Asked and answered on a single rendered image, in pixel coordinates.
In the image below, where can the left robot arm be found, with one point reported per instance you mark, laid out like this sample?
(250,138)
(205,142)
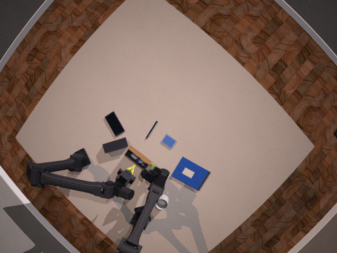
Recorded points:
(75,163)

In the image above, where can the dark blue glasses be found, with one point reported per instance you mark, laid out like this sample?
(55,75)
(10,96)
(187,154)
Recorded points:
(140,161)

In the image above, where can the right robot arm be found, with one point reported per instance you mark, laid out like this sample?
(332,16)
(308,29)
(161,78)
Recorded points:
(142,214)

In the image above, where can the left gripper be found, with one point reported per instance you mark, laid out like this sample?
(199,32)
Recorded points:
(132,170)

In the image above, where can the white mug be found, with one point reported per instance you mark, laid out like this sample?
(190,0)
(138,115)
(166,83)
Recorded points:
(162,202)

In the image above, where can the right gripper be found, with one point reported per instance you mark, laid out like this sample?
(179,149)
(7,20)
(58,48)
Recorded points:
(155,168)

